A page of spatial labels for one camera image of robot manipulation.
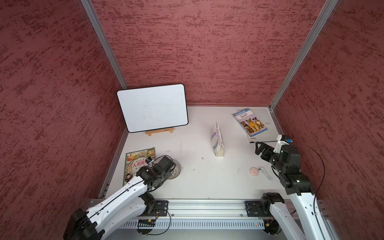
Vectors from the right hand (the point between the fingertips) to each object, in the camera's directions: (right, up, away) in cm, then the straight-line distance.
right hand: (261, 148), depth 76 cm
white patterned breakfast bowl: (-46, -15, +9) cm, 49 cm away
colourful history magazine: (-72, -11, +15) cm, 75 cm away
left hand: (-51, -17, +5) cm, 54 cm away
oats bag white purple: (-21, 0, +9) cm, 23 cm away
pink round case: (+1, -16, +11) cm, 20 cm away
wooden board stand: (-66, +6, +25) cm, 71 cm away
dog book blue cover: (+8, +10, +30) cm, 33 cm away
